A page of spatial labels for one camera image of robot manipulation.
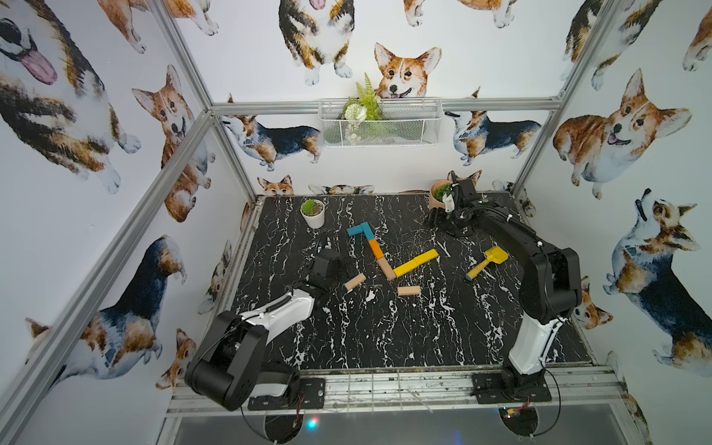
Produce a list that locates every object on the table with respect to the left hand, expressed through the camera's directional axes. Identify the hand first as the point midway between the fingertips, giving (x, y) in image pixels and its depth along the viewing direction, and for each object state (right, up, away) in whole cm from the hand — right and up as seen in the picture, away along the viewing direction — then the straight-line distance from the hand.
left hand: (342, 256), depth 91 cm
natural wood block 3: (+22, -12, +2) cm, 25 cm away
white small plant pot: (-12, +12, +18) cm, 24 cm away
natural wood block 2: (+4, -9, +4) cm, 11 cm away
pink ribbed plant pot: (+33, +19, +15) cm, 41 cm away
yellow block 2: (+28, -2, +10) cm, 30 cm away
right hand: (+28, +11, +1) cm, 30 cm away
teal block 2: (+8, +7, +18) cm, 21 cm away
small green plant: (-14, +17, +13) cm, 25 cm away
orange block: (+11, +1, +13) cm, 17 cm away
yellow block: (+22, -5, +7) cm, 23 cm away
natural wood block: (+16, -6, +7) cm, 18 cm away
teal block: (+3, +8, +19) cm, 21 cm away
